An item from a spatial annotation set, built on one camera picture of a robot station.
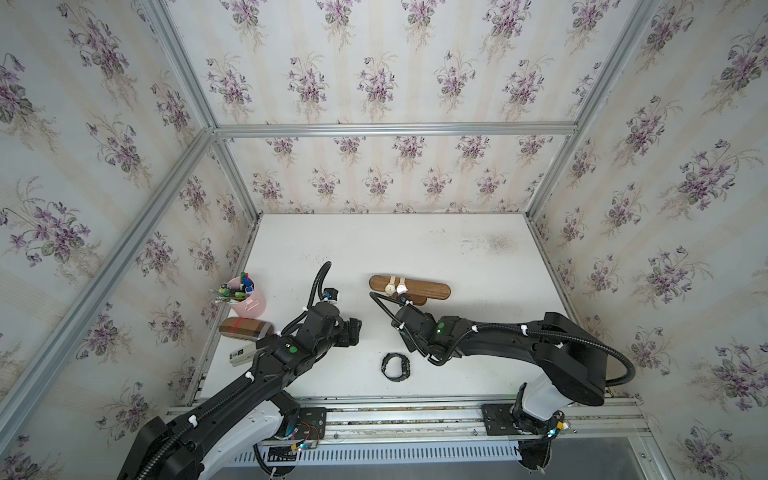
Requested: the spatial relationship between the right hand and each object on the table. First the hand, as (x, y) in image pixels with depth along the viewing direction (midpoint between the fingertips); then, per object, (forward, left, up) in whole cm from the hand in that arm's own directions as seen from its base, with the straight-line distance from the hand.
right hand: (414, 328), depth 87 cm
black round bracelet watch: (-12, +3, +2) cm, 12 cm away
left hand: (-2, +18, +6) cm, 19 cm away
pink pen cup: (+4, +49, +9) cm, 50 cm away
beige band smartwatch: (+10, +4, +6) cm, 12 cm away
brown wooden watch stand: (+9, -1, +5) cm, 11 cm away
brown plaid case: (-2, +50, +1) cm, 50 cm away
